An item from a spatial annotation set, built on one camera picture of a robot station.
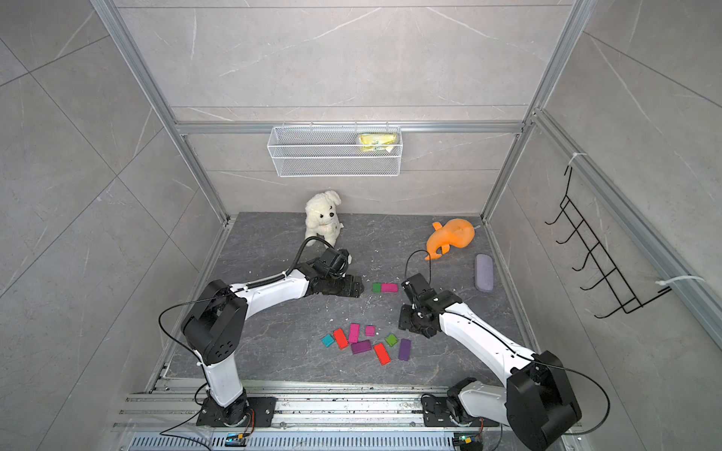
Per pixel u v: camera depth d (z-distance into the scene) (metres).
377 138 0.84
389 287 0.98
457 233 1.05
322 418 0.73
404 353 0.84
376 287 0.96
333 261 0.73
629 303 0.57
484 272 0.99
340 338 0.86
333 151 1.01
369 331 0.88
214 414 0.71
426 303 0.60
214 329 0.48
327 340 0.86
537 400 0.40
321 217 0.98
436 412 0.73
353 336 0.86
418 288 0.66
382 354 0.84
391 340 0.86
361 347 0.85
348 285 0.82
